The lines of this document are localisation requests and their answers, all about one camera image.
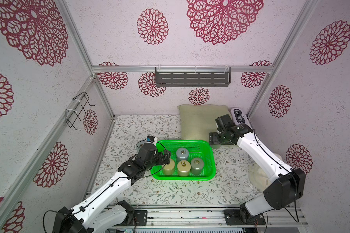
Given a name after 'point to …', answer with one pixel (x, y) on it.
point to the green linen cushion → (197, 121)
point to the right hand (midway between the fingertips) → (215, 137)
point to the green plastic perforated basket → (204, 150)
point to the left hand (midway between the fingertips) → (164, 154)
